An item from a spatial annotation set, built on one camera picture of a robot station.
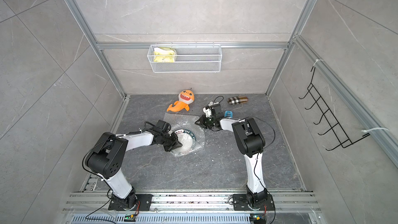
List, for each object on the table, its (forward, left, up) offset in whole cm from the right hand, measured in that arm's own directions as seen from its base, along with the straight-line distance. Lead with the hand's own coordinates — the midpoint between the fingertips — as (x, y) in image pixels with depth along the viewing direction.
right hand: (195, 123), depth 99 cm
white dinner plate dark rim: (-11, +5, -2) cm, 12 cm away
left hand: (-12, +7, -2) cm, 14 cm away
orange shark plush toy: (+19, +7, +5) cm, 21 cm away
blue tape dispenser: (+8, -22, -1) cm, 24 cm away
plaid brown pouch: (+21, -31, -1) cm, 37 cm away
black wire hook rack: (-29, -59, +29) cm, 72 cm away
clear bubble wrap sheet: (+2, +11, -1) cm, 11 cm away
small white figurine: (+19, -11, -3) cm, 23 cm away
